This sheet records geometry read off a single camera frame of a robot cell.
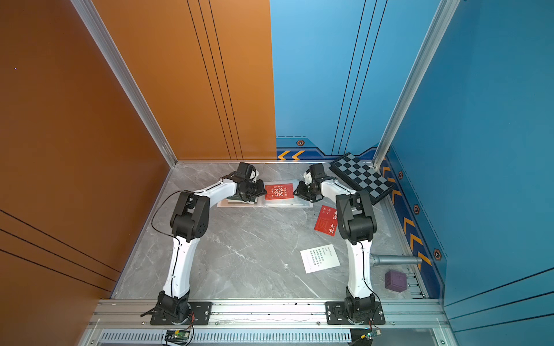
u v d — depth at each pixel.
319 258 0.86
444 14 0.70
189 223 0.61
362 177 1.09
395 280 0.76
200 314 0.74
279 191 1.05
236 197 0.81
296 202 1.02
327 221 0.97
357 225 0.58
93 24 0.72
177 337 0.72
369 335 0.70
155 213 1.01
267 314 0.76
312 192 0.80
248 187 0.91
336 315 0.72
